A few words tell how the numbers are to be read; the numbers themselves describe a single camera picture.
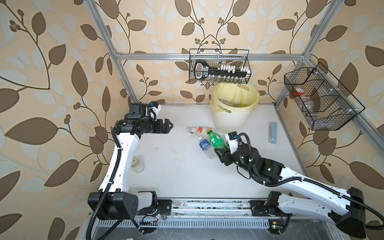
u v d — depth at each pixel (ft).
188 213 2.42
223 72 2.72
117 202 1.23
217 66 2.63
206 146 2.99
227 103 3.30
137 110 1.83
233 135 2.00
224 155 2.06
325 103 2.41
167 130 2.16
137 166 2.67
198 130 3.24
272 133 3.28
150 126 2.03
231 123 3.41
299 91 2.64
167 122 2.19
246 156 1.70
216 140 2.31
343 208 1.32
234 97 3.40
